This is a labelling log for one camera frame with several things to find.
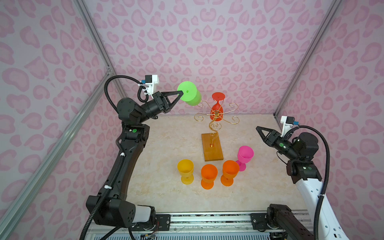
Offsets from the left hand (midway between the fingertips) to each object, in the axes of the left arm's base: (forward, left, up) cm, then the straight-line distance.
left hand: (182, 93), depth 53 cm
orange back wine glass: (-12, -11, -42) cm, 45 cm away
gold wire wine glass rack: (+12, -14, -48) cm, 51 cm away
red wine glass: (+12, -15, -21) cm, 28 cm away
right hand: (-3, -32, -18) cm, 37 cm away
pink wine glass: (-1, -32, -43) cm, 54 cm away
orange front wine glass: (-11, -22, -41) cm, 48 cm away
